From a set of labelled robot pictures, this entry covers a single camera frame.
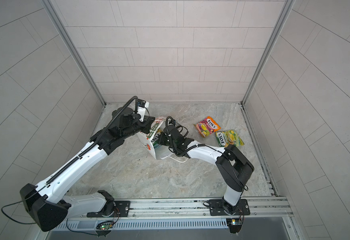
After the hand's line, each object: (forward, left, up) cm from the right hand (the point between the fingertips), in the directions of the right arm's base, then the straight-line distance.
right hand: (156, 137), depth 84 cm
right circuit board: (-41, -36, -15) cm, 57 cm away
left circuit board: (-38, +21, -8) cm, 44 cm away
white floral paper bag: (-5, +3, +7) cm, 10 cm away
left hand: (0, -4, +18) cm, 18 cm away
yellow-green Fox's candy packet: (+3, -42, -10) cm, 43 cm away
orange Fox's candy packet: (+12, -32, -9) cm, 36 cm away
